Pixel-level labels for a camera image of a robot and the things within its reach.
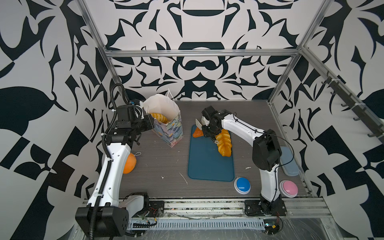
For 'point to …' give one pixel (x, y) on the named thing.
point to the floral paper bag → (172, 132)
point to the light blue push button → (288, 162)
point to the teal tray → (206, 162)
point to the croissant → (160, 117)
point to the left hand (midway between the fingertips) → (152, 116)
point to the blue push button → (242, 185)
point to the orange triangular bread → (197, 133)
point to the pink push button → (288, 188)
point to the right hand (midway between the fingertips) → (206, 132)
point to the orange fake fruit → (130, 164)
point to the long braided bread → (224, 142)
